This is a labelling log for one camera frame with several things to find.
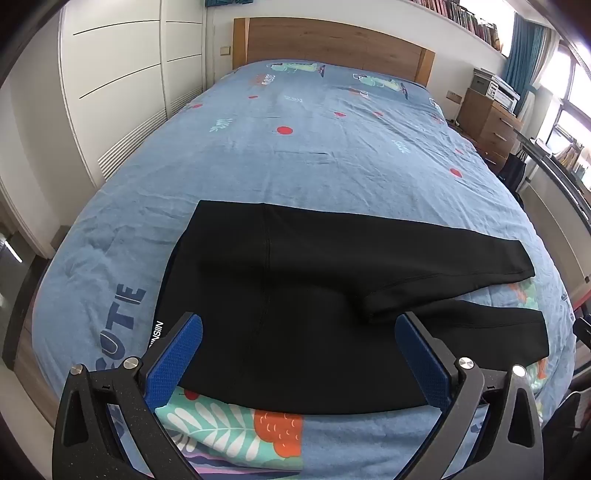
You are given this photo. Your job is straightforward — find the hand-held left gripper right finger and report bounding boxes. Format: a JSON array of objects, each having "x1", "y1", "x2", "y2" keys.
[{"x1": 394, "y1": 312, "x2": 543, "y2": 480}]

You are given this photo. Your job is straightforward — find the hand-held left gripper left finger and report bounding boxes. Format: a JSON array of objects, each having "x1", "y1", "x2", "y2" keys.
[{"x1": 52, "y1": 312, "x2": 204, "y2": 480}]

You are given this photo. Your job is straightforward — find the black pants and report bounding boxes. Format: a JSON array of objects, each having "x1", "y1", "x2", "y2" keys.
[{"x1": 157, "y1": 199, "x2": 550, "y2": 415}]

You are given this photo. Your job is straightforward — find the blue printed bedsheet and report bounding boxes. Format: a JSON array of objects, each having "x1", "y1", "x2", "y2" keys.
[{"x1": 31, "y1": 60, "x2": 578, "y2": 480}]

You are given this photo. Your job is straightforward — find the wooden dresser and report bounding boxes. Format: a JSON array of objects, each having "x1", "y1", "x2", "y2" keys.
[{"x1": 458, "y1": 88, "x2": 525, "y2": 169}]

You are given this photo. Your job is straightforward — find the white printer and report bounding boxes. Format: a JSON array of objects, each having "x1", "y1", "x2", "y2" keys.
[{"x1": 470, "y1": 68, "x2": 522, "y2": 112}]

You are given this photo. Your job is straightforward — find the window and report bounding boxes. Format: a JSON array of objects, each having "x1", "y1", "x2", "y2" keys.
[{"x1": 538, "y1": 41, "x2": 591, "y2": 185}]

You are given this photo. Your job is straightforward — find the white wardrobe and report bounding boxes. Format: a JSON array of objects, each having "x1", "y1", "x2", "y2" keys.
[{"x1": 58, "y1": 0, "x2": 206, "y2": 183}]

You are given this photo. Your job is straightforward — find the teal curtain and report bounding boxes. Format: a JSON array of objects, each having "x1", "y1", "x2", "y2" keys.
[{"x1": 502, "y1": 13, "x2": 548, "y2": 114}]

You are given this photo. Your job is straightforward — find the wooden headboard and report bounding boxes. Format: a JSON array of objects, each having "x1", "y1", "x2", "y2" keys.
[{"x1": 232, "y1": 17, "x2": 436, "y2": 86}]

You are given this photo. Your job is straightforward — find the row of books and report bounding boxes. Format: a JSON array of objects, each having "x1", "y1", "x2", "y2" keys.
[{"x1": 411, "y1": 0, "x2": 504, "y2": 49}]

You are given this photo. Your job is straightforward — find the silver door handle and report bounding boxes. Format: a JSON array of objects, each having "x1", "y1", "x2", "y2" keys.
[{"x1": 0, "y1": 233, "x2": 24, "y2": 264}]

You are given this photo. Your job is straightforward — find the grey metal frame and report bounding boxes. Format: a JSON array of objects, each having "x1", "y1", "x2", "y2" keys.
[{"x1": 512, "y1": 129, "x2": 591, "y2": 217}]

